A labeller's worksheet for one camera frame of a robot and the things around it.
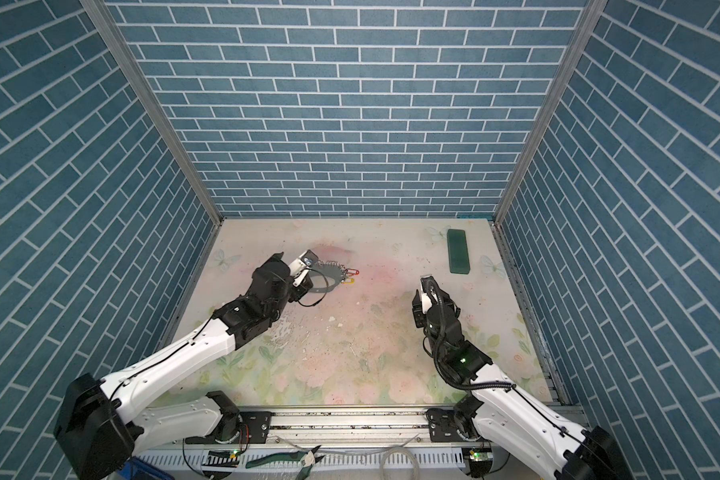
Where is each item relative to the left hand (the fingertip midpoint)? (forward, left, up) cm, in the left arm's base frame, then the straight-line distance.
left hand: (293, 262), depth 80 cm
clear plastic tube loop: (-40, -27, -20) cm, 53 cm away
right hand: (-6, -36, -4) cm, 37 cm away
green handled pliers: (-42, -6, -21) cm, 47 cm away
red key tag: (+12, -15, -22) cm, 29 cm away
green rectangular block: (+20, -54, -20) cm, 61 cm away
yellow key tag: (+8, -14, -22) cm, 27 cm away
